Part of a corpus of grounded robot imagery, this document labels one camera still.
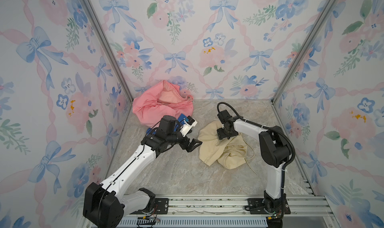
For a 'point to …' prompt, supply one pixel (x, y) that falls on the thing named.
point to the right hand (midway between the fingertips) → (225, 133)
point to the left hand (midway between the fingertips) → (195, 135)
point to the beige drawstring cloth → (231, 153)
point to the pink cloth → (163, 98)
